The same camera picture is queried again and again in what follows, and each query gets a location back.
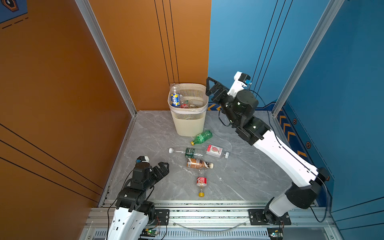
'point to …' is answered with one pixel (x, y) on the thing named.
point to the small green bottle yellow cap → (201, 137)
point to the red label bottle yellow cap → (201, 181)
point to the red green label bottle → (185, 105)
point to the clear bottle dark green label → (189, 152)
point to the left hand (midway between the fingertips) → (164, 167)
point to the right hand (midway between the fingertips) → (212, 83)
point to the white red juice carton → (216, 151)
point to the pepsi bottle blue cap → (175, 99)
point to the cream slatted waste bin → (190, 122)
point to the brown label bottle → (198, 164)
